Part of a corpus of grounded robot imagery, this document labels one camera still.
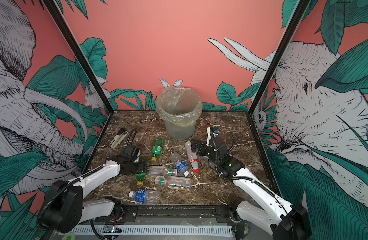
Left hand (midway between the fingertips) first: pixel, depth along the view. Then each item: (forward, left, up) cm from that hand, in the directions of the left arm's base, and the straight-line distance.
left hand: (142, 166), depth 88 cm
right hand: (+4, -31, +21) cm, 38 cm away
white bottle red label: (+4, -31, +2) cm, 31 cm away
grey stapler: (+21, +20, -1) cm, 29 cm away
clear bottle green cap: (-2, -11, -4) cm, 12 cm away
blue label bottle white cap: (-2, -24, +2) cm, 24 cm away
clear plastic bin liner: (+37, -24, +13) cm, 46 cm away
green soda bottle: (-7, 0, -1) cm, 7 cm away
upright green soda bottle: (+10, -8, +2) cm, 13 cm away
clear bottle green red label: (-10, -19, -2) cm, 22 cm away
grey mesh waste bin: (+23, -21, +1) cm, 31 cm away
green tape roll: (-32, +29, -1) cm, 43 cm away
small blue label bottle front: (-18, -5, +3) cm, 19 cm away
